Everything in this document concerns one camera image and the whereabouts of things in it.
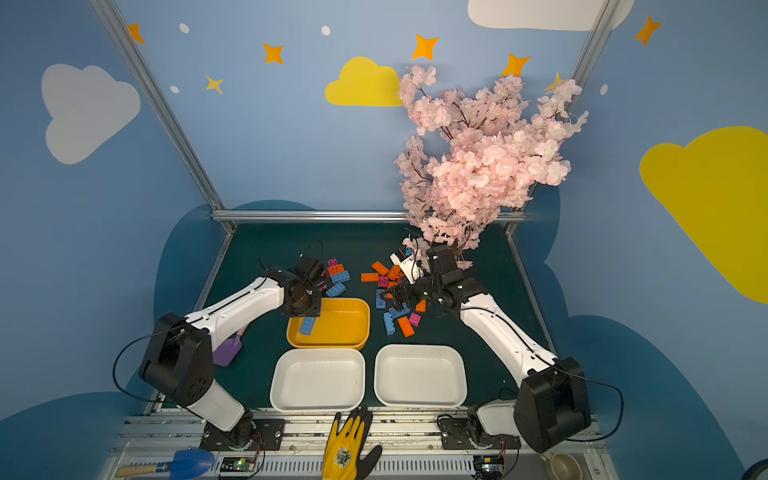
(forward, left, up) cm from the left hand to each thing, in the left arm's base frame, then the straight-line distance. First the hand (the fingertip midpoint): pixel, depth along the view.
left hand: (310, 307), depth 89 cm
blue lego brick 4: (+2, -26, -6) cm, 27 cm away
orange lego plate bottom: (-2, -29, -8) cm, 30 cm away
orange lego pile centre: (+19, -26, -8) cm, 33 cm away
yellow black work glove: (-37, -13, -6) cm, 40 cm away
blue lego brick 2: (+11, -6, -7) cm, 14 cm away
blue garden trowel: (-39, +25, -9) cm, 47 cm away
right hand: (+1, -26, +12) cm, 28 cm away
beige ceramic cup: (-38, -66, -7) cm, 76 cm away
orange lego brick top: (+21, -21, -7) cm, 30 cm away
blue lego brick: (-3, +2, -7) cm, 7 cm away
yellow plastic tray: (0, -9, -11) cm, 14 cm away
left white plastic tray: (-18, -4, -11) cm, 21 cm away
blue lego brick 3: (+6, -21, -7) cm, 23 cm away
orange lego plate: (+18, -17, -9) cm, 26 cm away
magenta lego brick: (0, -32, -6) cm, 33 cm away
